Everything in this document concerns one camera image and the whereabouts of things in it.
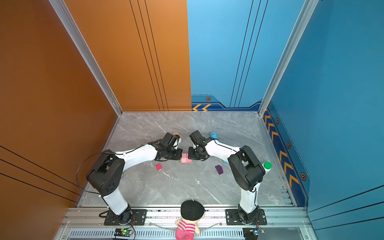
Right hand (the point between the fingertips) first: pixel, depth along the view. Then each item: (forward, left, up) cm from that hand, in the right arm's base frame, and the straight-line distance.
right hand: (189, 157), depth 92 cm
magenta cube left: (-5, +19, -3) cm, 20 cm away
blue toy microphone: (+17, -16, 0) cm, 23 cm away
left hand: (+2, +4, +1) cm, 4 cm away
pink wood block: (-2, 0, -1) cm, 2 cm away
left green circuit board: (-37, +31, -4) cm, 49 cm away
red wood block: (+1, +3, 0) cm, 3 cm away
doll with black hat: (-31, -3, +4) cm, 31 cm away
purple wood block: (-7, -18, -3) cm, 20 cm away
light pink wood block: (-2, +3, -1) cm, 4 cm away
